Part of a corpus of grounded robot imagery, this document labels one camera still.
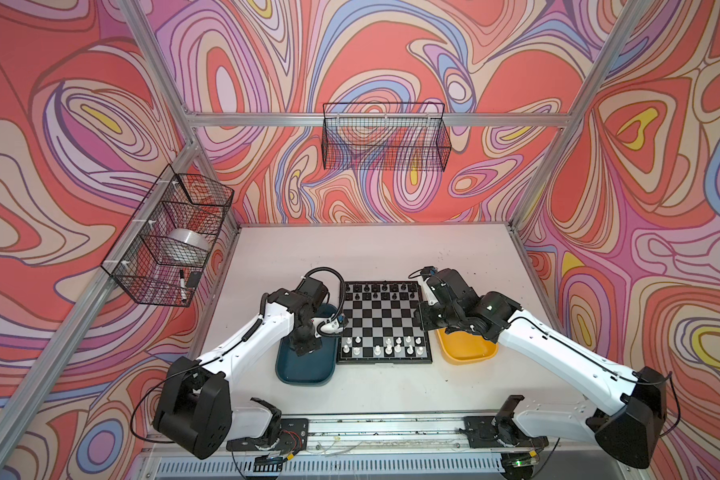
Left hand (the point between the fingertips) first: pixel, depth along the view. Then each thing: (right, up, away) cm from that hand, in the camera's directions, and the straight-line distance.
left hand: (312, 338), depth 83 cm
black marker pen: (-30, +15, -11) cm, 35 cm away
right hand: (+29, +6, -6) cm, 31 cm away
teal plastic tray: (+1, -8, -3) cm, 8 cm away
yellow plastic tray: (+42, -3, 0) cm, 43 cm away
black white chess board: (+21, +1, +8) cm, 22 cm away
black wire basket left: (-38, +22, -7) cm, 45 cm away
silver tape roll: (-29, +28, -9) cm, 41 cm away
